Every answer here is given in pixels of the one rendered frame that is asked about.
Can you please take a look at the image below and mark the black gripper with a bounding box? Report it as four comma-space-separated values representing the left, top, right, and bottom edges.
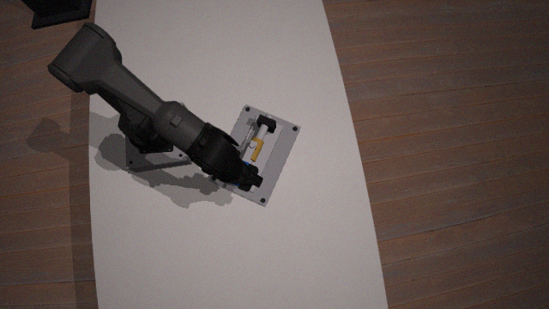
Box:
216, 150, 263, 191

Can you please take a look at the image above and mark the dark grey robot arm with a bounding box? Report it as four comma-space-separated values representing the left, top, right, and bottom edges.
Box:
47, 22, 239, 178

